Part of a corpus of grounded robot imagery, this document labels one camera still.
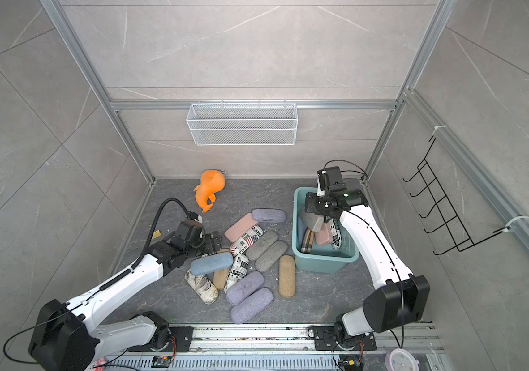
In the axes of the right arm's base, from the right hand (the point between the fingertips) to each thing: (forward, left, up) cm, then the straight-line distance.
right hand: (315, 204), depth 80 cm
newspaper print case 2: (-22, +41, -20) cm, 50 cm away
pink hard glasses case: (-4, -5, -16) cm, 17 cm away
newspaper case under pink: (-5, +28, -19) cm, 34 cm away
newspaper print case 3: (-17, +29, -18) cm, 38 cm away
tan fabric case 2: (-18, +35, -20) cm, 44 cm away
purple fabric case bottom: (-28, +24, -20) cm, 42 cm away
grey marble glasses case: (-1, 0, -9) cm, 9 cm away
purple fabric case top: (+9, +17, -18) cm, 26 cm away
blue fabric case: (-14, +38, -16) cm, 44 cm away
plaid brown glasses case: (-7, +2, -15) cm, 16 cm away
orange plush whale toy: (+27, +45, -16) cm, 55 cm away
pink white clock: (-44, -23, -21) cm, 54 cm away
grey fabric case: (-9, +15, -20) cm, 27 cm away
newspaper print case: (-4, -10, -17) cm, 20 cm away
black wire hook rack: (-2, -37, +8) cm, 38 cm away
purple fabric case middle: (-23, +26, -17) cm, 38 cm away
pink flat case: (+3, +29, -19) cm, 35 cm away
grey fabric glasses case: (-2, +18, -21) cm, 27 cm away
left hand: (-7, +37, -10) cm, 39 cm away
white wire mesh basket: (+40, +41, +7) cm, 58 cm away
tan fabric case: (-18, +10, -20) cm, 29 cm away
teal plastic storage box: (-18, 0, -6) cm, 19 cm away
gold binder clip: (+2, +66, -22) cm, 70 cm away
